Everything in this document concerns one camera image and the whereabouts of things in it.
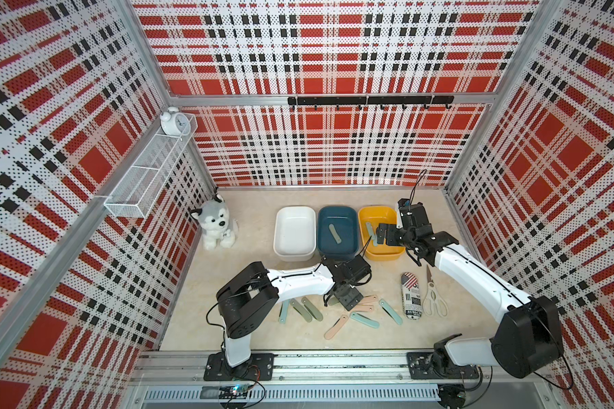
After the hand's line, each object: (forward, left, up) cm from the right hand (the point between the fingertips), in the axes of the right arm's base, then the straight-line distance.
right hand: (393, 230), depth 85 cm
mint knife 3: (-20, +3, -17) cm, 27 cm away
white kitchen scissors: (-19, -13, -16) cm, 28 cm away
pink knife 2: (-21, +10, -15) cm, 28 cm away
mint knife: (-21, +37, -16) cm, 46 cm away
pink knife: (-18, +8, -17) cm, 26 cm away
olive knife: (+7, +18, -15) cm, 25 cm away
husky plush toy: (+4, +64, -5) cm, 64 cm away
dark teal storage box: (+10, +18, -16) cm, 26 cm away
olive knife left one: (-23, +30, -16) cm, 41 cm away
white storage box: (+9, +36, -16) cm, 40 cm away
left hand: (-15, +16, -14) cm, 26 cm away
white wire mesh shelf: (+12, +91, +7) cm, 92 cm away
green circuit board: (-44, +48, -15) cm, 67 cm away
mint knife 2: (-24, +12, -16) cm, 31 cm away
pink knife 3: (-27, +20, -16) cm, 37 cm away
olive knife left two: (-20, +30, -16) cm, 39 cm away
